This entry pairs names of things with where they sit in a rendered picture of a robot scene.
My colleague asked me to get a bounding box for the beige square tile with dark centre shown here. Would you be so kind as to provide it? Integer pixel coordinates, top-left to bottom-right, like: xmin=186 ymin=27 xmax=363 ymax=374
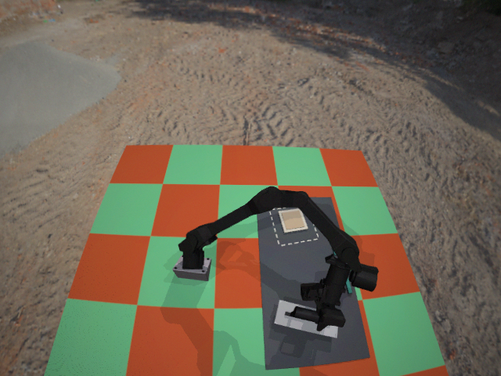
xmin=278 ymin=208 xmax=308 ymax=233

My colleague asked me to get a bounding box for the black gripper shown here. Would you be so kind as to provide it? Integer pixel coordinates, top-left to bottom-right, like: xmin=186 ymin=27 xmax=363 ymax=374
xmin=314 ymin=278 xmax=346 ymax=331

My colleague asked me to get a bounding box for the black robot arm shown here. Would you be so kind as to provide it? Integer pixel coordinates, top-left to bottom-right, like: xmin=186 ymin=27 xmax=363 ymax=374
xmin=178 ymin=186 xmax=379 ymax=303

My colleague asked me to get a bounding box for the teal small trowel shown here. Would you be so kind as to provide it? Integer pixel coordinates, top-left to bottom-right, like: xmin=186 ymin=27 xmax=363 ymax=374
xmin=345 ymin=279 xmax=352 ymax=293

